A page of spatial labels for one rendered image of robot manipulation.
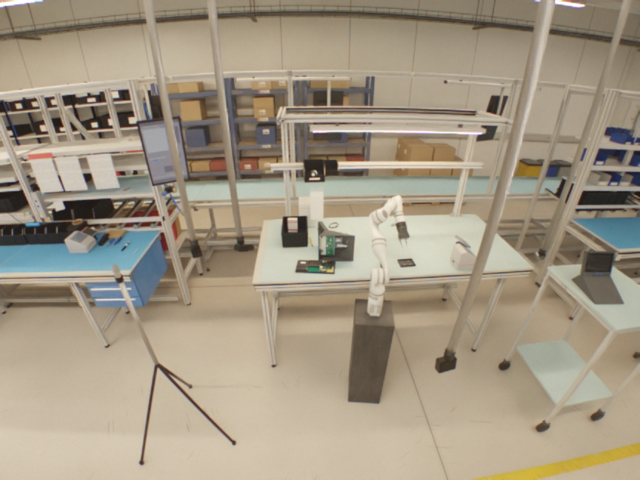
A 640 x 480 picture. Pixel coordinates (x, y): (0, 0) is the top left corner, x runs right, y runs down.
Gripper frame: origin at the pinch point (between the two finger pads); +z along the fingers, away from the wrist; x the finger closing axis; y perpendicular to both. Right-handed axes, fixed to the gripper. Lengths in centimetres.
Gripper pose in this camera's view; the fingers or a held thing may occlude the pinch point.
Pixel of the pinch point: (404, 247)
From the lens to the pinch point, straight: 226.9
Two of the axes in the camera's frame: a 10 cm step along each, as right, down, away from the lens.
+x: 9.7, -1.2, 2.1
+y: 1.7, -2.6, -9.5
